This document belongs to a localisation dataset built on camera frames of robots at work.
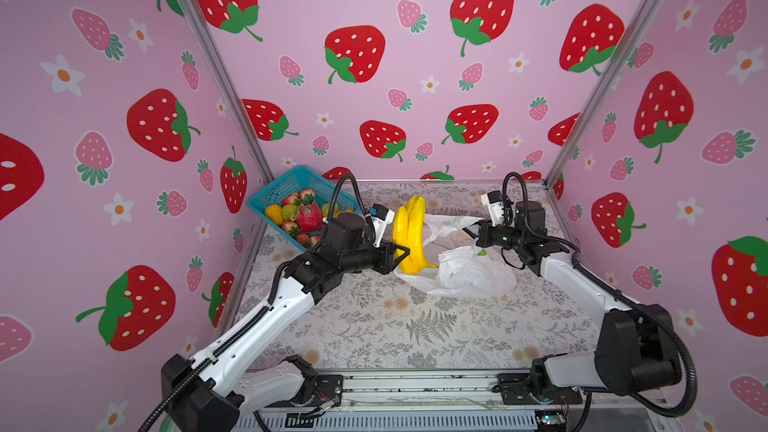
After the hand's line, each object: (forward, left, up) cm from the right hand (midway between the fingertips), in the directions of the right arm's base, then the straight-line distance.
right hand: (463, 225), depth 83 cm
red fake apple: (+16, +62, -13) cm, 65 cm away
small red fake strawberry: (+3, +56, -13) cm, 58 cm away
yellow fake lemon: (+8, +64, -12) cm, 66 cm away
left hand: (-14, +15, +7) cm, 22 cm away
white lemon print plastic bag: (-14, -2, -1) cm, 14 cm away
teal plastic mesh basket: (+25, +60, -10) cm, 66 cm away
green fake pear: (+13, +47, -14) cm, 51 cm away
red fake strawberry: (+19, +56, -14) cm, 61 cm away
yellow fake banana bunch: (-11, +15, +10) cm, 21 cm away
